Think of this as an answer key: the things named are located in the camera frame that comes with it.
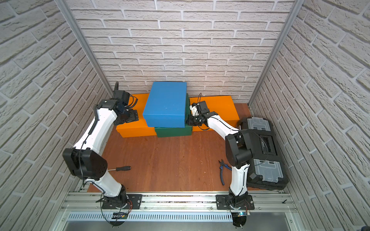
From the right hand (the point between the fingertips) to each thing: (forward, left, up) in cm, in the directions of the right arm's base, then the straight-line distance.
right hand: (189, 121), depth 94 cm
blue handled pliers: (-30, -18, -12) cm, 37 cm away
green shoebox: (-3, +9, -8) cm, 12 cm away
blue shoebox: (+3, +14, +13) cm, 19 cm away
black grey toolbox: (-37, -37, +4) cm, 52 cm away
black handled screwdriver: (-25, +40, -10) cm, 49 cm away
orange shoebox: (-3, +27, +22) cm, 35 cm away
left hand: (-3, +34, +11) cm, 36 cm away
